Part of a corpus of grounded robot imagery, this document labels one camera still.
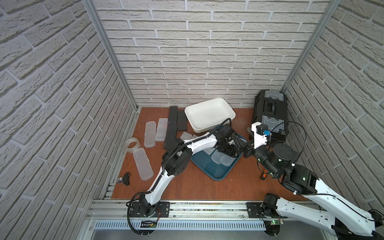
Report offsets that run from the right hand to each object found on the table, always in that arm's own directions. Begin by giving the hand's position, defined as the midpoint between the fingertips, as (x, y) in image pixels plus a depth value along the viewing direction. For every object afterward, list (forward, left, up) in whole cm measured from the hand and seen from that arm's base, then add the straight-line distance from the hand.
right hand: (242, 132), depth 61 cm
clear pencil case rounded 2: (+6, +7, -34) cm, 35 cm away
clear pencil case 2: (+29, +43, -34) cm, 62 cm away
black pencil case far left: (+42, +35, -33) cm, 64 cm away
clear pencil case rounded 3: (+2, +2, -31) cm, 31 cm away
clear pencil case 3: (+23, +26, -34) cm, 48 cm away
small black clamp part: (-4, +61, -34) cm, 70 cm away
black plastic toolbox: (+32, -33, -20) cm, 50 cm away
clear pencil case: (+27, +51, -35) cm, 67 cm away
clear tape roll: (+21, +62, -32) cm, 73 cm away
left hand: (+5, -5, -31) cm, 32 cm away
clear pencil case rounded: (+4, +52, -34) cm, 62 cm away
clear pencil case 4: (+11, +11, -34) cm, 37 cm away
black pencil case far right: (+37, +28, -33) cm, 57 cm away
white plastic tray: (+42, +7, -35) cm, 55 cm away
